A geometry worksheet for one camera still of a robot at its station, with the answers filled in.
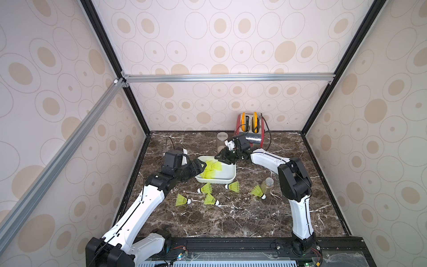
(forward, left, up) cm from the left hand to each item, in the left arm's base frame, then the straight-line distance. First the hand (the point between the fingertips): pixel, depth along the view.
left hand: (206, 166), depth 75 cm
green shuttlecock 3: (+13, -4, -20) cm, 24 cm away
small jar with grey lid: (-2, -30, -11) cm, 32 cm away
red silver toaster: (+32, -26, -5) cm, 42 cm away
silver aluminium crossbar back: (+65, -12, +8) cm, 67 cm away
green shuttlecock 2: (+7, 0, -19) cm, 21 cm away
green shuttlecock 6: (-2, 0, -18) cm, 18 cm away
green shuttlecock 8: (-4, -27, -19) cm, 33 cm away
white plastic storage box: (+6, -11, -17) cm, 21 cm away
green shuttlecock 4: (-9, +13, -19) cm, 25 cm away
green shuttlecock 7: (-1, -14, -19) cm, 24 cm away
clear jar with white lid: (+25, -7, -8) cm, 28 cm away
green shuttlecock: (+13, -1, -18) cm, 22 cm away
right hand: (+12, -3, -13) cm, 18 cm away
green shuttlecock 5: (-8, -2, -19) cm, 21 cm away
